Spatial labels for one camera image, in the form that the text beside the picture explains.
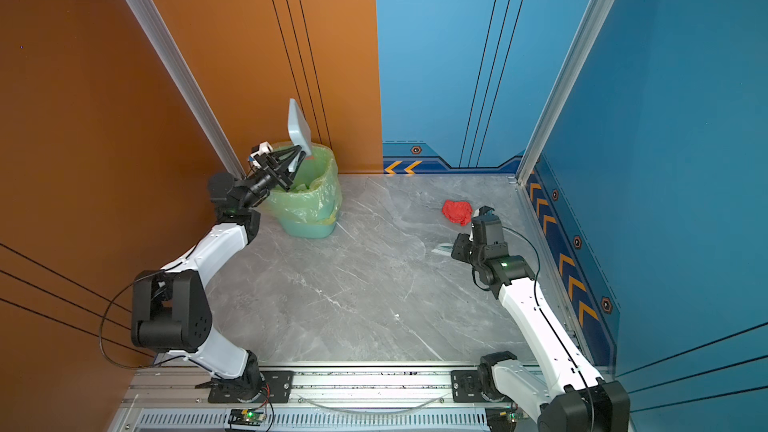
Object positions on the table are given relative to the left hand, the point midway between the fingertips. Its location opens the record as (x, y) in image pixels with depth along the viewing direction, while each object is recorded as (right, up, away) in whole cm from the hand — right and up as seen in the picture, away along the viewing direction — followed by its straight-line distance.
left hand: (302, 149), depth 70 cm
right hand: (+39, -23, +11) cm, 47 cm away
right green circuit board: (+47, -64, -1) cm, 80 cm away
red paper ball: (+46, -16, +37) cm, 61 cm away
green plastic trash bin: (-1, -14, +12) cm, 19 cm away
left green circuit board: (-13, -64, 0) cm, 65 cm away
